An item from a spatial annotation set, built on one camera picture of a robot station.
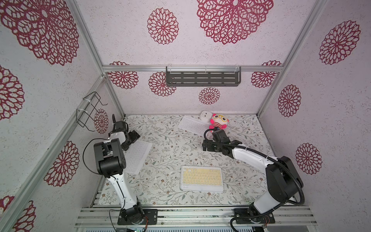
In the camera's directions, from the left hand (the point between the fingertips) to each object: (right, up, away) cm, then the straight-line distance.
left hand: (135, 140), depth 103 cm
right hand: (+50, -1, -12) cm, 51 cm away
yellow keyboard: (+43, -21, -18) cm, 51 cm away
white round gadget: (+53, +19, +13) cm, 58 cm away
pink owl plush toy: (+61, +14, +6) cm, 63 cm away
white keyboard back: (+43, +12, +10) cm, 46 cm away
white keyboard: (+2, -10, -7) cm, 12 cm away
